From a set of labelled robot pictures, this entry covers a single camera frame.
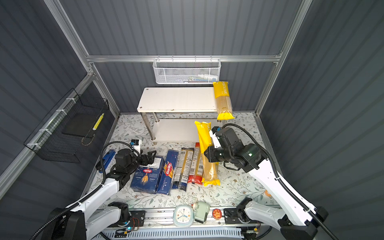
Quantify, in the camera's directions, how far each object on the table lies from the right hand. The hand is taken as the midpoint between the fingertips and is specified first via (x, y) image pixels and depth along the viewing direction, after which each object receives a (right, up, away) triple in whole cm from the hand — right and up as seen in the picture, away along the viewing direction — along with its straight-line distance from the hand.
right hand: (207, 153), depth 68 cm
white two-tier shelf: (-16, +27, +13) cm, 34 cm away
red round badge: (+6, -32, +7) cm, 33 cm away
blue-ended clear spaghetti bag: (-13, -14, +19) cm, 27 cm away
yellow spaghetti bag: (+1, -9, -5) cm, 10 cm away
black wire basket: (-70, +7, +4) cm, 71 cm away
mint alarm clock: (-11, -31, +4) cm, 33 cm away
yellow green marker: (-56, +13, +8) cm, 58 cm away
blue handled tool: (-63, -9, +28) cm, 69 cm away
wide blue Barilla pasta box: (-32, -16, +13) cm, 38 cm away
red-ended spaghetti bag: (-5, -14, +19) cm, 24 cm away
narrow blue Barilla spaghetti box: (-22, -16, +17) cm, 32 cm away
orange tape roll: (+34, -24, +13) cm, 44 cm away
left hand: (-32, -2, +18) cm, 37 cm away
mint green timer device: (-3, -28, +4) cm, 28 cm away
